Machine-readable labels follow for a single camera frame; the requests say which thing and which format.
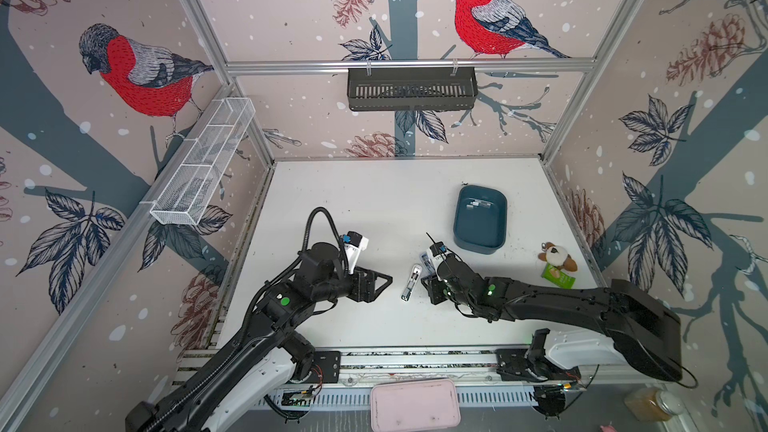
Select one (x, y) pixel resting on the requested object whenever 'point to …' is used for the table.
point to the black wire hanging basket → (411, 89)
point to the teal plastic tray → (480, 219)
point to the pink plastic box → (410, 405)
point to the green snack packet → (558, 276)
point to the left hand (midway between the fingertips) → (383, 281)
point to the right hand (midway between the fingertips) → (420, 284)
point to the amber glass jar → (651, 404)
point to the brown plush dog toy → (557, 256)
